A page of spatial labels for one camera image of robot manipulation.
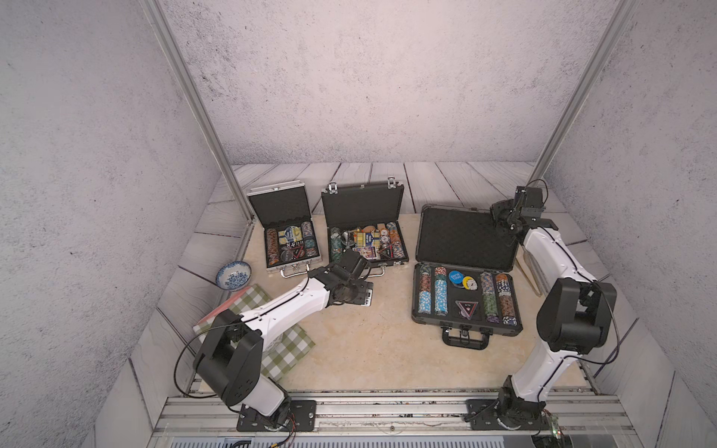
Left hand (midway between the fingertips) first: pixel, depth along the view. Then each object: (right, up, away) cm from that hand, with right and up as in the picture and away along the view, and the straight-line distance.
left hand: (365, 294), depth 86 cm
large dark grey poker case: (+32, +2, +8) cm, 33 cm away
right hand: (+40, +28, +5) cm, 49 cm away
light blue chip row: (+19, 0, +5) cm, 20 cm away
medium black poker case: (-1, +24, +25) cm, 34 cm away
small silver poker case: (-29, +15, +24) cm, 40 cm away
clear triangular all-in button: (+32, -5, +3) cm, 32 cm away
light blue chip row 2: (+24, 0, +5) cm, 25 cm away
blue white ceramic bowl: (-47, +4, +15) cm, 50 cm away
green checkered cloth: (-25, -17, -3) cm, 31 cm away
